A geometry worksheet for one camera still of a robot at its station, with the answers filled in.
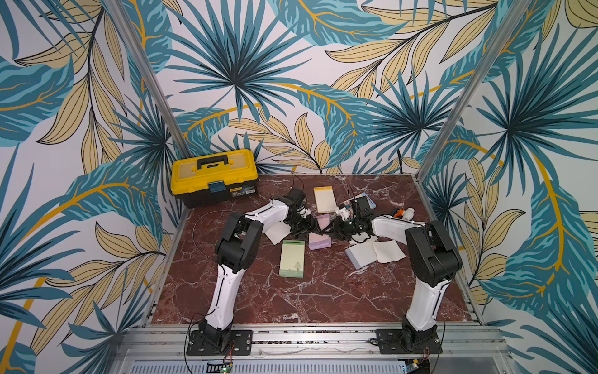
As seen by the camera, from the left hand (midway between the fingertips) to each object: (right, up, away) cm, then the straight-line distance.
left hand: (317, 236), depth 94 cm
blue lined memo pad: (+17, -7, -2) cm, 19 cm away
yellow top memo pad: (+5, +14, +16) cm, 22 cm away
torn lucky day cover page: (-18, +3, +6) cm, 19 cm away
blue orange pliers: (+37, +9, +10) cm, 39 cm away
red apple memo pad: (+25, +13, +13) cm, 31 cm away
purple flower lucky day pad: (0, -2, -1) cm, 2 cm away
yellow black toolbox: (-46, +23, +3) cm, 52 cm away
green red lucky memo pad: (-10, -8, -2) cm, 13 cm away
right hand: (+3, +2, +1) cm, 3 cm away
